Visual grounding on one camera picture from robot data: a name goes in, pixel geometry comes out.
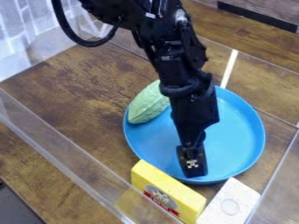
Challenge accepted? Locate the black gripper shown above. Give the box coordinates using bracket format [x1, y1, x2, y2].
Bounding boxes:
[158, 73, 220, 178]

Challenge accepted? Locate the blue round tray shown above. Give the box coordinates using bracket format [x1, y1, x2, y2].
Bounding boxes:
[122, 87, 266, 185]

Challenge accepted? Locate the yellow block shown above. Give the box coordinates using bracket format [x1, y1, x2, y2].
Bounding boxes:
[130, 160, 206, 224]

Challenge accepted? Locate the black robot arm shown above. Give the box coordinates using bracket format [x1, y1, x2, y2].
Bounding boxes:
[78, 0, 220, 178]

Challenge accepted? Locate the white speckled block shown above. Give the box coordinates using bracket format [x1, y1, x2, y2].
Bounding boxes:
[196, 178, 260, 224]

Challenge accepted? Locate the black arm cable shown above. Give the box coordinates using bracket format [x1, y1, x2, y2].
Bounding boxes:
[50, 0, 122, 48]

